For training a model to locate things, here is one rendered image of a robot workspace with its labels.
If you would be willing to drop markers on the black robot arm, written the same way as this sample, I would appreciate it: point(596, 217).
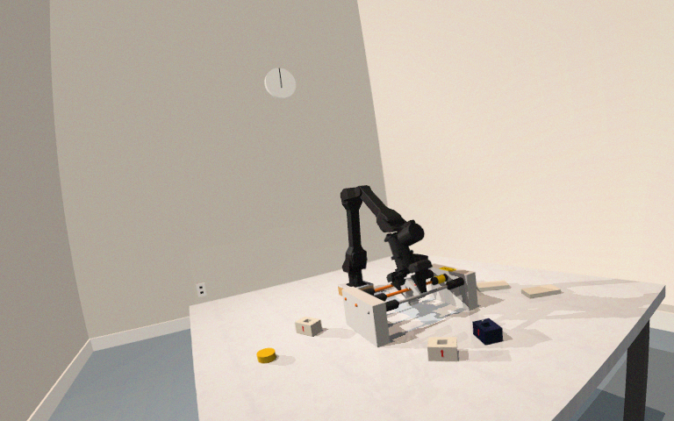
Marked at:
point(388, 220)

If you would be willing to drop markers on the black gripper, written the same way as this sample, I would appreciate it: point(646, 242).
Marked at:
point(405, 266)

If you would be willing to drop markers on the yellow short cylinder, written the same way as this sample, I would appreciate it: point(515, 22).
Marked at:
point(266, 355)

